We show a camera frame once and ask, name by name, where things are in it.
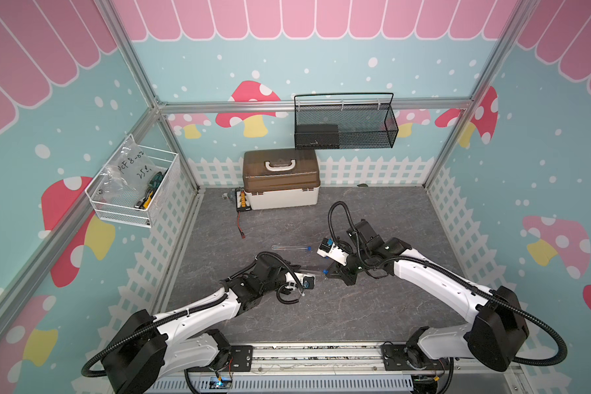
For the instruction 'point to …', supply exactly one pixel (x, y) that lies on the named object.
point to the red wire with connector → (238, 224)
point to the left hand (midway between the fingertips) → (295, 267)
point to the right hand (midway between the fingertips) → (329, 272)
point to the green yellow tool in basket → (153, 184)
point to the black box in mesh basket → (317, 135)
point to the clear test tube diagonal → (309, 271)
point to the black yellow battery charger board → (242, 202)
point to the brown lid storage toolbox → (279, 178)
